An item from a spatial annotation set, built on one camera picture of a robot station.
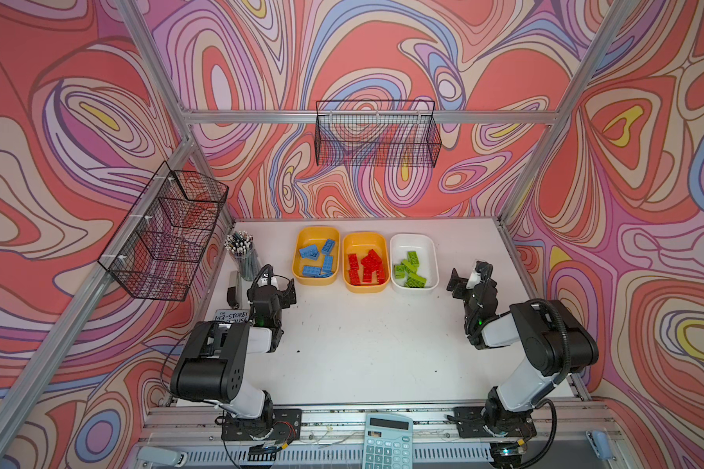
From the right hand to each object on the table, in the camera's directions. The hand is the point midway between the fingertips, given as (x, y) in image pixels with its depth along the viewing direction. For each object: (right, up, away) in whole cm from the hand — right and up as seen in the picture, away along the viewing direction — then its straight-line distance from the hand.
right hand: (468, 276), depth 95 cm
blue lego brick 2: (-53, +8, +8) cm, 55 cm away
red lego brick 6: (-33, -1, +6) cm, 34 cm away
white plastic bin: (-11, +9, +12) cm, 19 cm away
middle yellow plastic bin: (-35, +11, +14) cm, 40 cm away
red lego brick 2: (-33, +5, +9) cm, 34 cm away
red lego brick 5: (-29, +3, +6) cm, 30 cm away
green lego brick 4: (-17, -3, +4) cm, 18 cm away
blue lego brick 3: (-54, +1, +7) cm, 54 cm away
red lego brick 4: (-32, +4, +7) cm, 33 cm away
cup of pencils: (-73, +10, -6) cm, 74 cm away
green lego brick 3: (-18, +2, +7) cm, 20 cm away
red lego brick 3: (-38, -1, +5) cm, 38 cm away
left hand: (-63, -1, -1) cm, 63 cm away
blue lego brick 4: (-47, +3, +10) cm, 48 cm away
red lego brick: (-38, +2, +8) cm, 39 cm away
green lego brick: (-16, +5, +10) cm, 20 cm away
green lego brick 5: (-15, -1, +6) cm, 17 cm away
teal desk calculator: (-29, -37, -26) cm, 54 cm away
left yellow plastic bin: (-55, +14, +14) cm, 58 cm away
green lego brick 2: (-22, +1, +4) cm, 22 cm away
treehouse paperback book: (-78, -12, -4) cm, 79 cm away
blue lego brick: (-48, +9, +13) cm, 50 cm away
